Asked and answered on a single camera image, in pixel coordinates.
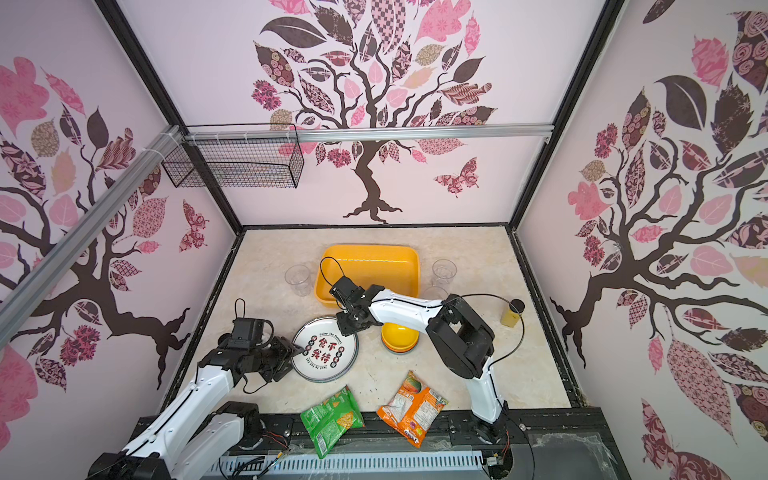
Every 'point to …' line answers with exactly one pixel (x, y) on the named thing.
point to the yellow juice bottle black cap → (511, 317)
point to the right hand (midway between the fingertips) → (345, 323)
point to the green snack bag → (327, 421)
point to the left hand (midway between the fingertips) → (301, 359)
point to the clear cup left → (298, 276)
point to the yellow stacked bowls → (399, 339)
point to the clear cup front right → (435, 293)
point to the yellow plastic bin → (395, 267)
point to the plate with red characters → (329, 355)
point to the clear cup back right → (443, 272)
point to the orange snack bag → (412, 409)
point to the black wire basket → (237, 156)
